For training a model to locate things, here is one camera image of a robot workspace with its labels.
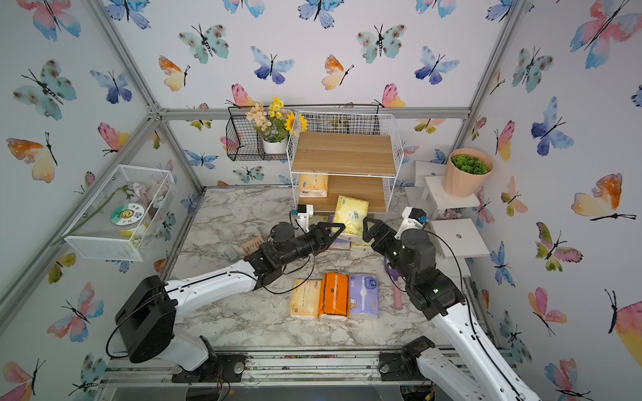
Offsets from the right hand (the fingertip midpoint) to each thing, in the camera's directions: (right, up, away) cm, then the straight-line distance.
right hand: (374, 223), depth 68 cm
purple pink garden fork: (+12, -23, +23) cm, 35 cm away
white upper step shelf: (+23, +10, +22) cm, 33 cm away
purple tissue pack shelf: (-1, -24, +14) cm, 28 cm away
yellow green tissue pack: (-6, +3, +4) cm, 8 cm away
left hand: (-8, -1, +2) cm, 8 cm away
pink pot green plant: (+30, +15, +9) cm, 34 cm away
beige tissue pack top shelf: (-20, -26, +14) cm, 35 cm away
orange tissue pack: (-11, -24, +12) cm, 29 cm away
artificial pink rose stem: (-69, +9, +7) cm, 70 cm away
